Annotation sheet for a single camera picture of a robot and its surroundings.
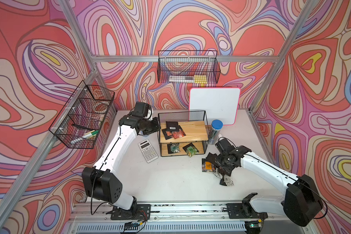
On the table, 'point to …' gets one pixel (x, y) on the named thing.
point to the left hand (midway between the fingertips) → (162, 126)
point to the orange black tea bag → (207, 166)
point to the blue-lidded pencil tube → (217, 126)
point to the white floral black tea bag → (226, 181)
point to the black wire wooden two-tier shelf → (183, 133)
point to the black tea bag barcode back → (172, 126)
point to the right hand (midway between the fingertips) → (219, 166)
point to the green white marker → (85, 136)
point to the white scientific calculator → (147, 150)
